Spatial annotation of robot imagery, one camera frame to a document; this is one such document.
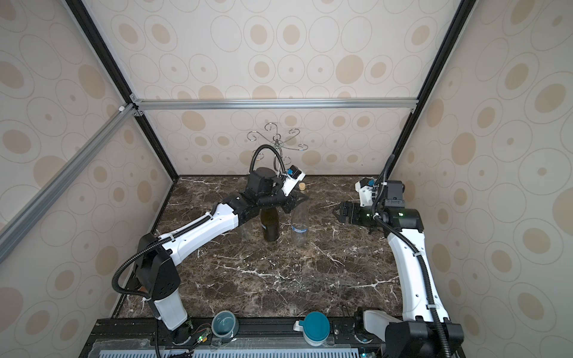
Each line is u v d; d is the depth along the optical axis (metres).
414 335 0.37
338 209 0.70
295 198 0.69
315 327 0.69
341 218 0.66
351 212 0.64
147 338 0.73
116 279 0.43
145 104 0.90
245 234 0.97
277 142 0.88
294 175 0.65
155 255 0.45
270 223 0.88
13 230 0.51
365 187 0.66
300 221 1.00
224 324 0.75
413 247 0.44
